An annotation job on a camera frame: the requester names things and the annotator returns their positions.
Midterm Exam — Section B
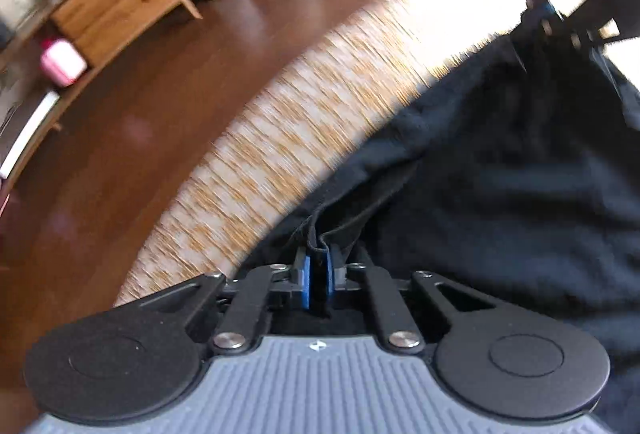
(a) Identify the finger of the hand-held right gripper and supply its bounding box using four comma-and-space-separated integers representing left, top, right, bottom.
525, 0, 563, 37
562, 0, 618, 52

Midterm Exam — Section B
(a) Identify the round floral lace table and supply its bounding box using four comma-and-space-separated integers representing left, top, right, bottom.
114, 0, 551, 309

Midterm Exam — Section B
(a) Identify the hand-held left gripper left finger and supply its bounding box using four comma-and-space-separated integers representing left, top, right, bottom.
142, 246, 315, 356

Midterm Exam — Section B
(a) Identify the black shirt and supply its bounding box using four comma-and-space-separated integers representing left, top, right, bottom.
244, 1, 640, 434

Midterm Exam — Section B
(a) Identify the white flat device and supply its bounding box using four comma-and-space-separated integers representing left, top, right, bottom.
0, 91, 61, 179

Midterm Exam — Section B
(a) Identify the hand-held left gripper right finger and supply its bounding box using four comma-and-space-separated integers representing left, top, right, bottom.
322, 246, 496, 356

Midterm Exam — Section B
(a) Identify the pink rounded box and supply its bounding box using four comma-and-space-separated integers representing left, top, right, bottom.
40, 38, 88, 88

